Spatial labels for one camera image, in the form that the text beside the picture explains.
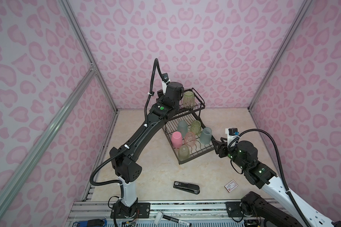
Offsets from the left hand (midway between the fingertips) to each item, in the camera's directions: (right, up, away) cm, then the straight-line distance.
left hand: (171, 87), depth 75 cm
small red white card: (+34, -54, +6) cm, 64 cm away
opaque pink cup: (+3, -29, +15) cm, 33 cm away
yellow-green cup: (+11, -3, +18) cm, 21 cm away
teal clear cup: (+7, -22, +23) cm, 32 cm away
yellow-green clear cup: (+16, -22, +22) cm, 35 cm away
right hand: (+23, -28, -1) cm, 36 cm away
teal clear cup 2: (+22, -27, +21) cm, 41 cm away
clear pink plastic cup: (+11, -29, +20) cm, 37 cm away
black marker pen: (-5, -64, -6) cm, 64 cm away
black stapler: (+9, -54, +3) cm, 55 cm away
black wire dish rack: (+17, -36, +21) cm, 45 cm away
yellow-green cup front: (+7, -37, +12) cm, 39 cm away
